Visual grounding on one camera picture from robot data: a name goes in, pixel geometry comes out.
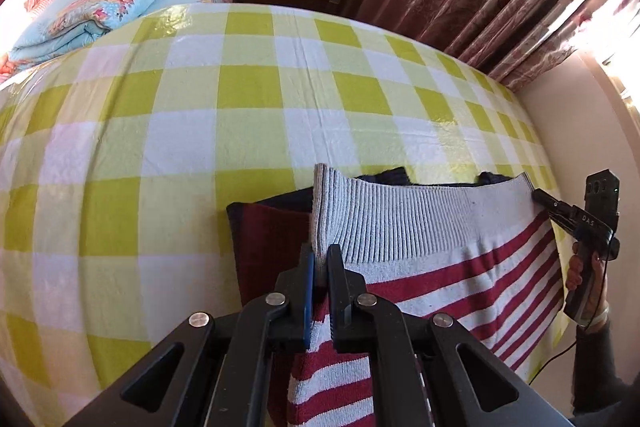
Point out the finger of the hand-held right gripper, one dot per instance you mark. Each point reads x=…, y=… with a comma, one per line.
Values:
x=552, y=207

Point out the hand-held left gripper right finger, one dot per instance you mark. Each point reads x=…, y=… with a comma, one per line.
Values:
x=340, y=302

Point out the red grey striped sweater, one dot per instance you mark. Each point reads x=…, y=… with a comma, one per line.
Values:
x=450, y=247

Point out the white floral pillow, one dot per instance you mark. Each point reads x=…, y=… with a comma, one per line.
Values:
x=35, y=2

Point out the person's right forearm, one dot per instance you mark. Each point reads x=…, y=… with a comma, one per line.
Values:
x=592, y=357

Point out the white window sill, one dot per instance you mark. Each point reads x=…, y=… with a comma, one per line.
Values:
x=622, y=82

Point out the person's right hand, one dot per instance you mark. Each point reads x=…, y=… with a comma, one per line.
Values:
x=573, y=272

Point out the yellow white checked tablecloth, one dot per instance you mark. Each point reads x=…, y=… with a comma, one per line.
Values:
x=175, y=132

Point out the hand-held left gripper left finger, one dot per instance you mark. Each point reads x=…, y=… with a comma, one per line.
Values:
x=300, y=307

